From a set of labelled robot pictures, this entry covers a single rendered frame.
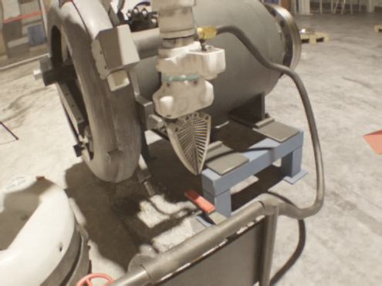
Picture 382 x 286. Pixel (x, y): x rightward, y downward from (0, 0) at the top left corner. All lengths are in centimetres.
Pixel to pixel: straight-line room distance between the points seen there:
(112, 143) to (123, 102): 13
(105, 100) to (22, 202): 50
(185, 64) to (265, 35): 86
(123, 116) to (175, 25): 42
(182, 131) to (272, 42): 86
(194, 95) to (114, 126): 39
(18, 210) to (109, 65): 66
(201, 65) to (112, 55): 33
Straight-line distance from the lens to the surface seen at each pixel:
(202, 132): 56
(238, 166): 114
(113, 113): 81
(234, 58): 114
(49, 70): 120
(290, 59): 155
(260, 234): 56
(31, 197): 106
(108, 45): 71
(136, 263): 49
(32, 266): 87
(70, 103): 113
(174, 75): 47
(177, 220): 129
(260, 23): 128
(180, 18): 46
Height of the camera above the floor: 87
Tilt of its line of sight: 28 degrees down
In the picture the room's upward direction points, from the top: 7 degrees counter-clockwise
